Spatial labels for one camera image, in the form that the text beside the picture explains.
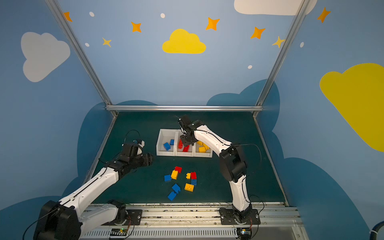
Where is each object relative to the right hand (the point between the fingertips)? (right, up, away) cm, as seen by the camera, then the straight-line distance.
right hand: (189, 139), depth 93 cm
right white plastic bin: (+13, -9, +3) cm, 16 cm away
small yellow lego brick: (-1, -22, -4) cm, 22 cm away
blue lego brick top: (-15, -5, +8) cm, 18 cm away
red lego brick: (-2, -7, +6) cm, 9 cm away
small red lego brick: (-6, -18, -2) cm, 20 cm away
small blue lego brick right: (+3, -24, -8) cm, 26 cm away
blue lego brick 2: (-13, -23, -6) cm, 27 cm away
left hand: (-23, -9, -7) cm, 26 cm away
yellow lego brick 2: (+11, -6, +6) cm, 14 cm away
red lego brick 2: (+3, -22, -4) cm, 22 cm away
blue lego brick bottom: (-9, -30, -12) cm, 34 cm away
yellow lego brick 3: (-9, -21, -5) cm, 23 cm away
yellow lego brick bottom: (0, -27, -9) cm, 28 cm away
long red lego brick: (-6, -4, +8) cm, 11 cm away
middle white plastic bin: (-7, -9, +3) cm, 11 cm away
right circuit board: (+28, -46, -19) cm, 57 cm away
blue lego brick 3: (-7, -27, -11) cm, 29 cm away
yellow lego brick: (+8, -7, +6) cm, 13 cm away
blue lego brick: (-12, -2, +11) cm, 17 cm away
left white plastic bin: (-18, +1, +12) cm, 21 cm away
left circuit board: (-34, -45, -19) cm, 60 cm away
